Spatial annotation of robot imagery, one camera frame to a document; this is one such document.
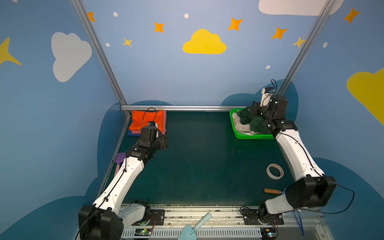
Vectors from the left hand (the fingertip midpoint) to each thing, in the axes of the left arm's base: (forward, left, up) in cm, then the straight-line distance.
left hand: (164, 138), depth 81 cm
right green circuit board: (-41, -53, -21) cm, 70 cm away
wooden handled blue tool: (-21, -59, -19) cm, 65 cm away
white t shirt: (+25, -52, -19) cm, 61 cm away
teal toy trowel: (-41, -15, -19) cm, 47 cm away
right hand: (+15, -49, +15) cm, 54 cm away
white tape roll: (-12, -64, -20) cm, 68 cm away
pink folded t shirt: (+23, +5, -16) cm, 29 cm away
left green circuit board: (-41, +8, -22) cm, 47 cm away
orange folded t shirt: (+26, +22, -12) cm, 37 cm away
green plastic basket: (+14, -59, -15) cm, 62 cm away
